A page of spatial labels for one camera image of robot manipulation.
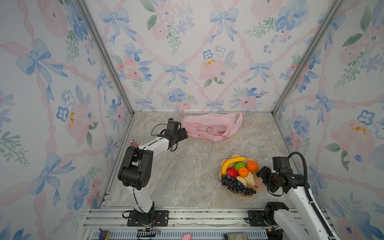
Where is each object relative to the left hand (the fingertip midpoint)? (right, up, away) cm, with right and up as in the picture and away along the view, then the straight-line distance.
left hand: (183, 132), depth 97 cm
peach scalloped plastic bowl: (+41, -26, -18) cm, 52 cm away
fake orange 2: (+33, -21, -17) cm, 43 cm away
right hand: (+42, -23, -16) cm, 51 cm away
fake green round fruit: (+33, -18, -12) cm, 39 cm away
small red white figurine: (-33, -7, +1) cm, 33 cm away
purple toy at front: (-33, -44, -32) cm, 64 cm away
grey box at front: (+26, -46, -31) cm, 61 cm away
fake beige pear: (+38, -26, -16) cm, 48 cm away
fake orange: (+39, -19, -14) cm, 46 cm away
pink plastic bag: (+20, +4, +12) cm, 24 cm away
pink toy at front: (+4, -47, -29) cm, 55 cm away
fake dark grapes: (+27, -26, -22) cm, 44 cm away
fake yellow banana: (+26, -17, -11) cm, 33 cm away
